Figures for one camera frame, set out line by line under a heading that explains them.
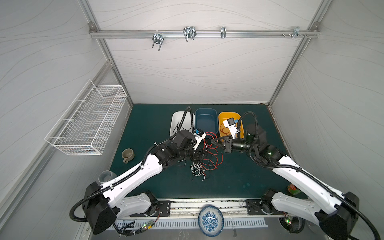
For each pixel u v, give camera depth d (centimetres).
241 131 61
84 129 68
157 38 79
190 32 76
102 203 38
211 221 70
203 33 79
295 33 77
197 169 86
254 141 52
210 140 66
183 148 57
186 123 105
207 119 110
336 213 38
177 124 104
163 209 74
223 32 78
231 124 61
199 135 65
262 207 68
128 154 90
